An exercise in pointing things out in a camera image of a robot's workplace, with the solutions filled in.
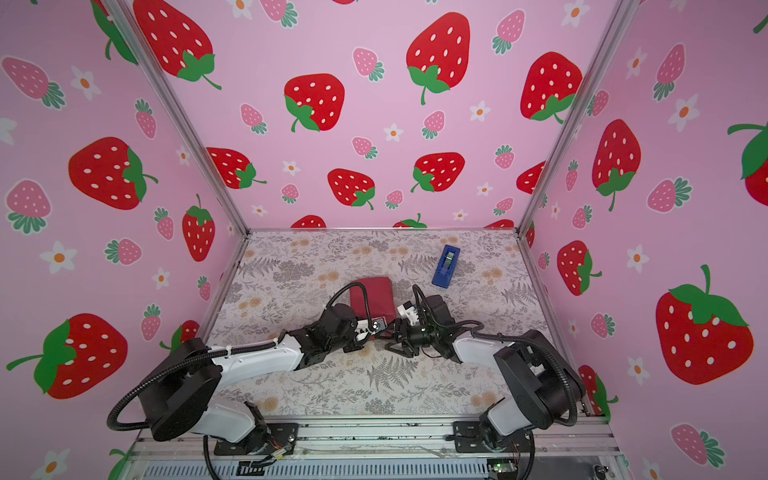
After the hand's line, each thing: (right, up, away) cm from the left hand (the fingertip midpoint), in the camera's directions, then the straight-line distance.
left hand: (366, 321), depth 87 cm
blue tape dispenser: (+27, +16, +17) cm, 35 cm away
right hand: (+4, -4, -7) cm, 9 cm away
